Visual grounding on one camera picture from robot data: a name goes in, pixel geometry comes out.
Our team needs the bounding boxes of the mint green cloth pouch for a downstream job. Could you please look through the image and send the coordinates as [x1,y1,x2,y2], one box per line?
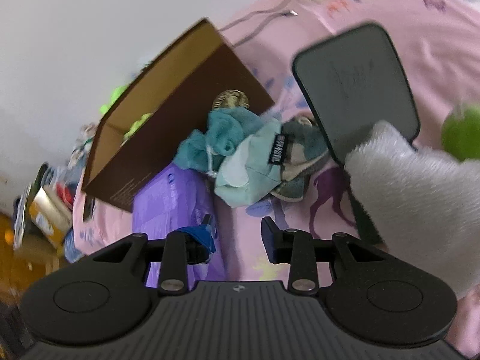
[214,119,286,208]

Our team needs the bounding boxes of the white charging cable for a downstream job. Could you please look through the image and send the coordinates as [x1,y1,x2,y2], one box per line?
[218,0,307,48]

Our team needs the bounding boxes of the white fluffy towel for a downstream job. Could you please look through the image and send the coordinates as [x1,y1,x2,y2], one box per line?
[344,121,479,298]

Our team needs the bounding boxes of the yellow white paper bag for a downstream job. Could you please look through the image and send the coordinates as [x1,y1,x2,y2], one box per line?
[28,186,72,248]

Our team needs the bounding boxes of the green bug plush toy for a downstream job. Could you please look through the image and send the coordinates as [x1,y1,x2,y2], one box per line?
[441,103,479,161]

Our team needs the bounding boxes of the grey patterned fuzzy socks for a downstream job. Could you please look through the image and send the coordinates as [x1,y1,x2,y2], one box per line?
[270,115,329,203]

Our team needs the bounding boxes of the neon green cloth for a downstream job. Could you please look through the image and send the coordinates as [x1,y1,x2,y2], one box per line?
[99,84,156,143]

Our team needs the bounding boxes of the brown cardboard box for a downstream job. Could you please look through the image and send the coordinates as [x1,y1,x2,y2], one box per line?
[82,19,273,211]

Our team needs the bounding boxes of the purple tissue pack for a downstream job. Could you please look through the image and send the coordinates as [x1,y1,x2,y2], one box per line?
[133,163,226,288]

